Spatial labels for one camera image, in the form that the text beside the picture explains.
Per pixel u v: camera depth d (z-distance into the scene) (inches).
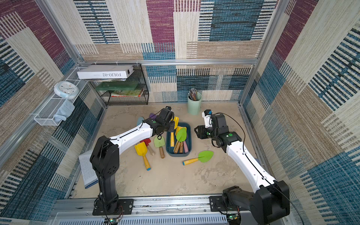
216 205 28.7
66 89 29.5
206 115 27.9
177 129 38.4
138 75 37.1
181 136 38.5
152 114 44.0
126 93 39.3
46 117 27.0
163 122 27.7
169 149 36.3
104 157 19.8
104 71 30.7
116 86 40.4
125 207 28.8
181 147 36.4
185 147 36.1
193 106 42.3
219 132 23.4
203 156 36.2
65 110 26.9
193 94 41.2
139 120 43.1
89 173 33.3
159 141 38.2
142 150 36.3
